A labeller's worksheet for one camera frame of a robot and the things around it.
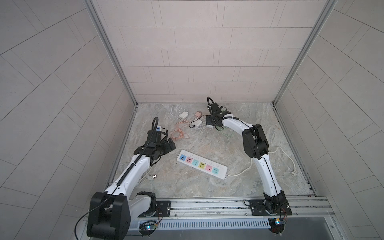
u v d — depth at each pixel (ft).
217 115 2.67
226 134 3.25
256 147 2.00
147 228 2.11
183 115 3.55
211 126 3.21
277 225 2.24
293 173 2.65
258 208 2.34
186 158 2.79
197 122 3.35
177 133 3.25
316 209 2.37
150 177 2.59
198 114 3.56
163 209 2.30
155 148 2.07
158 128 2.42
